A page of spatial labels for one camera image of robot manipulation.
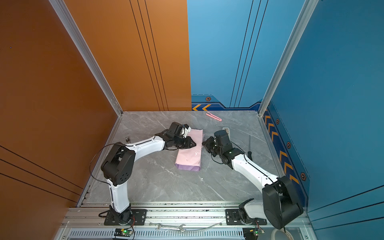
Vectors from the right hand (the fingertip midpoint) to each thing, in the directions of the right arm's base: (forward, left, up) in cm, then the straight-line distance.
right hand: (199, 142), depth 84 cm
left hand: (+4, +2, -7) cm, 8 cm away
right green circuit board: (-40, -24, -17) cm, 50 cm away
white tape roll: (-40, -34, -15) cm, 55 cm away
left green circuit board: (-40, +37, -17) cm, 57 cm away
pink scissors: (+34, -11, -14) cm, 38 cm away
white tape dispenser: (+18, -20, -10) cm, 29 cm away
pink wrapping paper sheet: (-6, +6, -8) cm, 12 cm away
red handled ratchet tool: (+12, +50, -13) cm, 53 cm away
